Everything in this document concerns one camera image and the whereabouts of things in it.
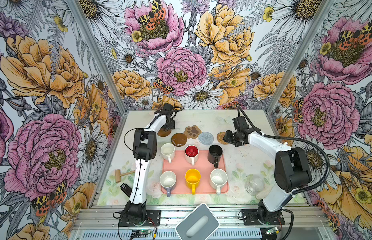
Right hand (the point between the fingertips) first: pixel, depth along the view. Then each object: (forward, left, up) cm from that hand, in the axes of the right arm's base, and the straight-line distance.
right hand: (226, 142), depth 93 cm
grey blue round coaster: (+9, +11, -8) cm, 16 cm away
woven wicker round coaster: (+9, +1, -7) cm, 11 cm away
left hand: (+17, +39, -6) cm, 43 cm away
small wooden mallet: (-16, +64, -6) cm, 66 cm away
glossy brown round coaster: (+9, +30, -8) cm, 32 cm away
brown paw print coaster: (+15, +21, -7) cm, 26 cm away
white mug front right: (-19, +7, -7) cm, 22 cm away
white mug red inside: (-3, +21, -5) cm, 22 cm away
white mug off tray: (-3, +36, -2) cm, 36 cm away
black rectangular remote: (-25, +56, -4) cm, 61 cm away
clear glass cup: (-23, -13, -8) cm, 28 cm away
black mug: (-6, +7, -3) cm, 10 cm away
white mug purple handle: (-20, +35, -6) cm, 41 cm away
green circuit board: (-44, +47, -9) cm, 65 cm away
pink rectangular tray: (-18, +28, -5) cm, 34 cm away
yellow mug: (-18, +21, -7) cm, 29 cm away
